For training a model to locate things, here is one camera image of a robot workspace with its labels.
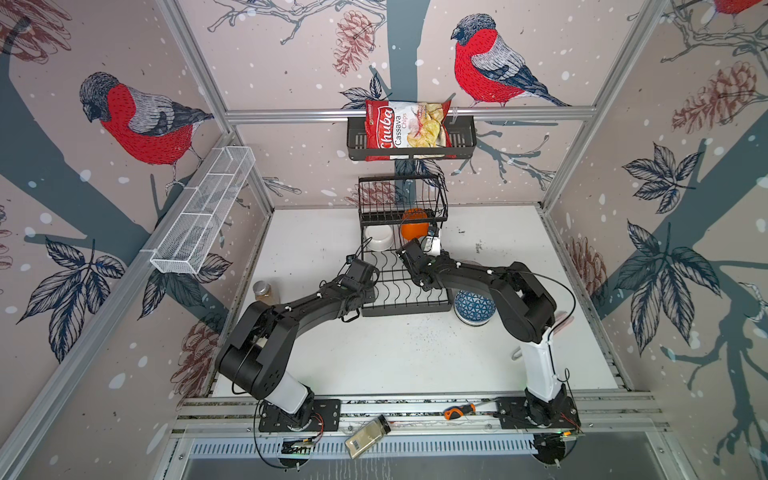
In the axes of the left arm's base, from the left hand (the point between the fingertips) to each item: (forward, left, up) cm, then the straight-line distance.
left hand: (366, 290), depth 92 cm
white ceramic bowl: (+19, -5, +3) cm, 20 cm away
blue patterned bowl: (-7, -33, 0) cm, 33 cm away
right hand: (+11, -23, +2) cm, 25 cm away
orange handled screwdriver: (-33, -24, -3) cm, 41 cm away
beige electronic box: (-39, -1, -1) cm, 39 cm away
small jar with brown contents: (-3, +30, +6) cm, 31 cm away
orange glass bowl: (+22, -16, +3) cm, 27 cm away
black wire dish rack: (+34, -9, 0) cm, 35 cm away
